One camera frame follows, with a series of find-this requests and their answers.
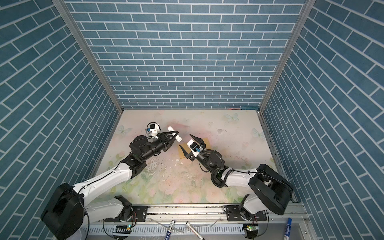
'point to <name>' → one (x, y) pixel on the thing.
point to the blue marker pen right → (287, 234)
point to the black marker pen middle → (194, 229)
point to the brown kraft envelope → (186, 147)
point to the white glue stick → (178, 138)
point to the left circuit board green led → (123, 229)
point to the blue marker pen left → (168, 233)
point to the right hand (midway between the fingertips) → (185, 138)
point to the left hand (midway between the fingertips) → (179, 134)
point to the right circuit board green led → (252, 230)
